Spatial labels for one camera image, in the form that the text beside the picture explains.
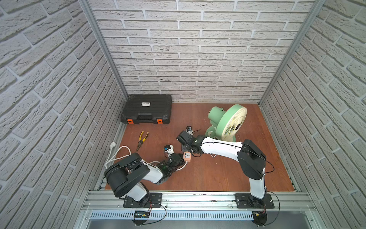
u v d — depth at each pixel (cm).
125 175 45
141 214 71
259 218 69
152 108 107
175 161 68
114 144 97
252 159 49
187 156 87
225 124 71
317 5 69
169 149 81
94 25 76
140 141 95
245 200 73
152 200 73
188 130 81
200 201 76
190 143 66
